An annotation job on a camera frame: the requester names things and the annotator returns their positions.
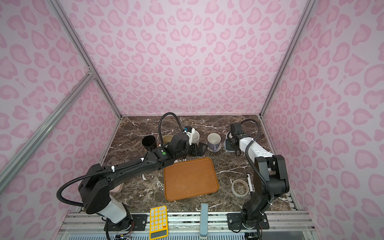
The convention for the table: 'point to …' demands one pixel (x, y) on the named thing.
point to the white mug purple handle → (214, 140)
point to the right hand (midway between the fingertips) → (232, 144)
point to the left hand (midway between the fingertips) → (203, 144)
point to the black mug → (149, 142)
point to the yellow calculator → (158, 225)
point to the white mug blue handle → (230, 135)
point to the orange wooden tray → (189, 178)
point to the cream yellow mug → (167, 138)
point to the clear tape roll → (240, 188)
